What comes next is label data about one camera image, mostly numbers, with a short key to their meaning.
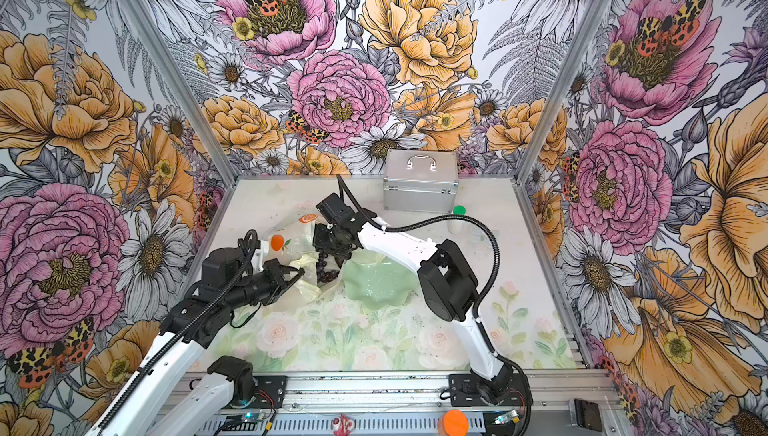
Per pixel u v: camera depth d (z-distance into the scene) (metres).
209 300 0.56
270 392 0.74
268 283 0.65
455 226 1.03
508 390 0.69
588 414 0.70
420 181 1.06
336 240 0.75
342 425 0.66
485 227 0.53
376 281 0.94
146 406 0.43
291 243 0.77
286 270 0.72
